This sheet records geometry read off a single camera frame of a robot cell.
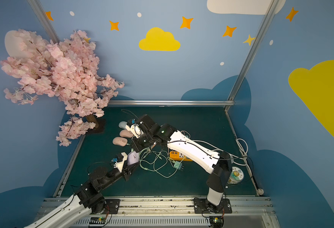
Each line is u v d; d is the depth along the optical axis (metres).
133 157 0.70
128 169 0.67
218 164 0.43
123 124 1.10
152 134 0.54
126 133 1.02
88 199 0.57
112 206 0.74
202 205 0.75
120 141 0.98
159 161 0.89
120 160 0.63
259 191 0.84
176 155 0.91
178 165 0.88
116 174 0.66
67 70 0.61
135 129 0.60
